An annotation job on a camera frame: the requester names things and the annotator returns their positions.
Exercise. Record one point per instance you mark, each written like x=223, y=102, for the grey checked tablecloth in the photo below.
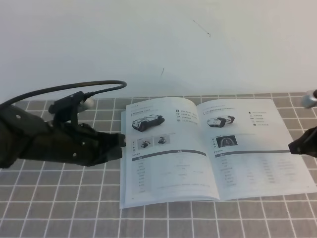
x=54, y=200

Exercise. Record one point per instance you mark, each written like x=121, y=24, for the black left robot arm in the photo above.
x=26, y=136

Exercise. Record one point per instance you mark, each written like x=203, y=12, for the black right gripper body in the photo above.
x=314, y=141

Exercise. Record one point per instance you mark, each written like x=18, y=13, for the white robot catalogue book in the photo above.
x=218, y=150

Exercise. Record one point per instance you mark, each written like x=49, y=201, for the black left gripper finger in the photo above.
x=109, y=155
x=111, y=140

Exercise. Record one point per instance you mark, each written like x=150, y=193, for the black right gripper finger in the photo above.
x=303, y=145

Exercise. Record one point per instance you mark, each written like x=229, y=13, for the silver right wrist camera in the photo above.
x=310, y=99

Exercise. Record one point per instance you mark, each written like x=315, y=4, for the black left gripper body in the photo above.
x=80, y=145

